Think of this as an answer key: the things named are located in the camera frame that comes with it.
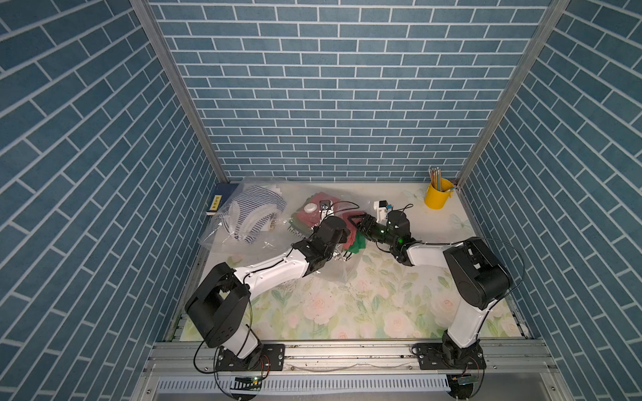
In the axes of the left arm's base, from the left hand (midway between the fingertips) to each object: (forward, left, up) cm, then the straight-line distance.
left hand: (345, 223), depth 85 cm
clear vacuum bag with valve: (-7, 0, -17) cm, 18 cm away
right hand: (+3, -3, -3) cm, 5 cm away
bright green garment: (0, -6, -13) cm, 15 cm away
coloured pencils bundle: (+25, -40, -2) cm, 47 cm away
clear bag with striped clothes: (+13, +39, -16) cm, 44 cm away
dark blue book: (+28, +56, -17) cm, 65 cm away
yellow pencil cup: (+22, -42, -11) cm, 49 cm away
